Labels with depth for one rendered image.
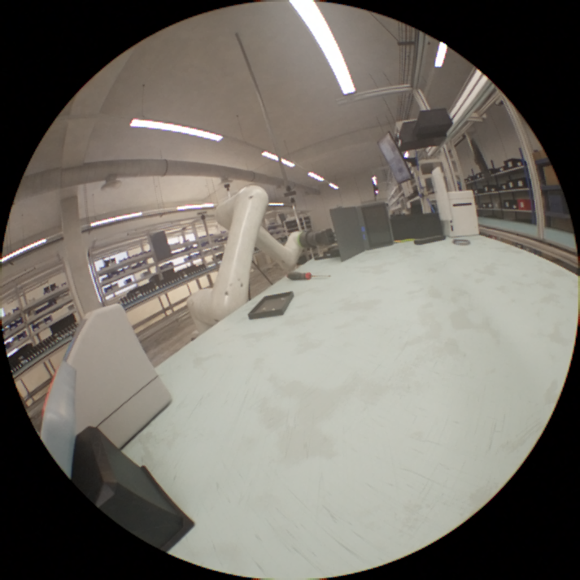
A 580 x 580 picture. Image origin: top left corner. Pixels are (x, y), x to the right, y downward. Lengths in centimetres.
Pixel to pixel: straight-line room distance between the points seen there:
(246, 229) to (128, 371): 54
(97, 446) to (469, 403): 28
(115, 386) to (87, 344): 5
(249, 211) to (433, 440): 69
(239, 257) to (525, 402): 67
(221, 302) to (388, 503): 56
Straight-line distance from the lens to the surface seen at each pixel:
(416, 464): 16
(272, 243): 97
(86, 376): 24
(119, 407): 26
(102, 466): 15
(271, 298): 51
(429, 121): 92
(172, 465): 22
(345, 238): 80
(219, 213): 85
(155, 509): 16
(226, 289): 58
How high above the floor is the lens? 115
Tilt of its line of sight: 16 degrees down
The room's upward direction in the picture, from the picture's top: 16 degrees counter-clockwise
